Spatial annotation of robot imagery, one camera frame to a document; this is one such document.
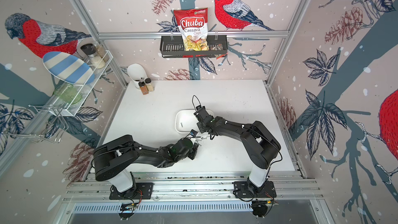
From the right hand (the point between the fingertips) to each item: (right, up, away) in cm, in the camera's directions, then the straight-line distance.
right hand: (204, 121), depth 94 cm
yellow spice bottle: (-40, +24, +17) cm, 50 cm away
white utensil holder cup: (-50, +34, +17) cm, 63 cm away
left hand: (-2, -12, -6) cm, 14 cm away
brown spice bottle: (-44, +21, +17) cm, 52 cm away
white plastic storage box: (-12, 0, +4) cm, 13 cm away
